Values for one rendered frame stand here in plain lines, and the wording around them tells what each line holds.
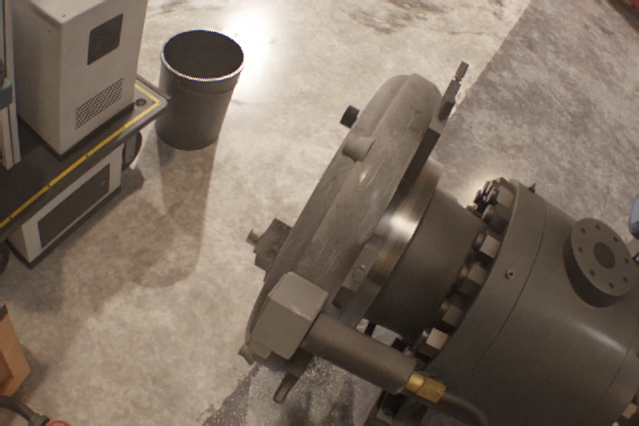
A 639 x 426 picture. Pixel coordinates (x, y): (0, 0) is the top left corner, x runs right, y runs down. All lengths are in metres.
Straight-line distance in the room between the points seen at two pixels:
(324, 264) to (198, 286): 0.94
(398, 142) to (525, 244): 0.34
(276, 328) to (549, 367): 0.58
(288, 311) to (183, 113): 1.27
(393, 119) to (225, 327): 0.99
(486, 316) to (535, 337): 0.13
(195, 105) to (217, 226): 0.41
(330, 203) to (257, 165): 1.25
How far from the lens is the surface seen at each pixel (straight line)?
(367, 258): 1.05
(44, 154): 1.86
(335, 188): 1.10
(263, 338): 1.07
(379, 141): 1.12
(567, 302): 1.27
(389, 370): 1.06
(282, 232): 1.41
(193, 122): 2.21
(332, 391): 1.91
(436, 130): 1.13
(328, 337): 1.05
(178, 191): 2.19
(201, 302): 1.95
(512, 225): 1.26
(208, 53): 2.35
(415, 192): 1.27
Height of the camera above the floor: 1.69
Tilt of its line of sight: 48 degrees down
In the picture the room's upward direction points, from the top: 23 degrees clockwise
